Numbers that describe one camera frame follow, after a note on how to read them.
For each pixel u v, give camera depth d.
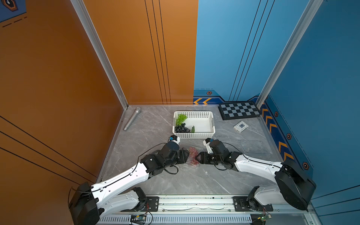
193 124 1.09
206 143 0.80
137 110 1.12
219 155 0.65
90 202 0.40
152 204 0.74
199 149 0.88
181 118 1.05
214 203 0.76
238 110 1.13
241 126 1.05
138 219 0.71
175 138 0.70
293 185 0.42
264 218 0.70
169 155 0.58
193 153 0.85
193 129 1.00
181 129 0.99
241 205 0.72
